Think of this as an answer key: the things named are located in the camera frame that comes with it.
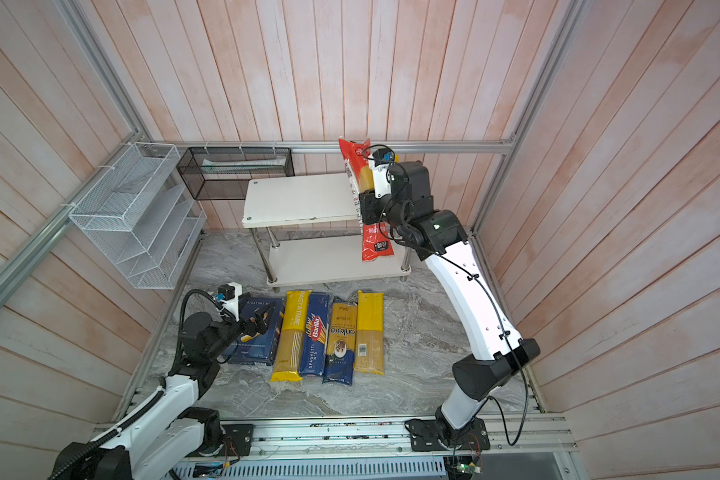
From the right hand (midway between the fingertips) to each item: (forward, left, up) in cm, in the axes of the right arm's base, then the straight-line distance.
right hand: (362, 194), depth 68 cm
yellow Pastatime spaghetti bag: (-18, +21, -40) cm, 49 cm away
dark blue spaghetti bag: (-26, +6, -41) cm, 49 cm away
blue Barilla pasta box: (-24, +28, -36) cm, 51 cm away
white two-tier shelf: (+8, +25, -10) cm, 28 cm away
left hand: (-13, +27, -27) cm, 41 cm away
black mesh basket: (+33, +49, -17) cm, 62 cm away
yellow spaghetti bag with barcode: (-19, -3, -41) cm, 45 cm away
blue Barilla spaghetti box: (-20, +14, -39) cm, 46 cm away
